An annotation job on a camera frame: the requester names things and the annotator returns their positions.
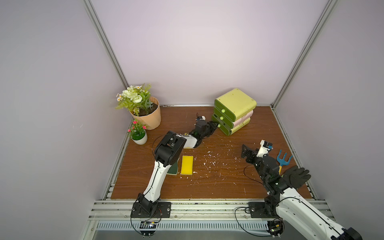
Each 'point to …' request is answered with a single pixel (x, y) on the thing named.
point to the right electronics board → (276, 227)
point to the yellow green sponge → (173, 169)
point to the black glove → (296, 177)
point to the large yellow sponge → (187, 165)
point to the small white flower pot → (142, 141)
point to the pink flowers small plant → (137, 131)
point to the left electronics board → (148, 224)
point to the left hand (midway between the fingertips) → (221, 123)
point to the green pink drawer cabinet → (233, 110)
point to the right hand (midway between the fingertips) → (251, 144)
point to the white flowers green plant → (136, 98)
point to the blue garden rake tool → (282, 161)
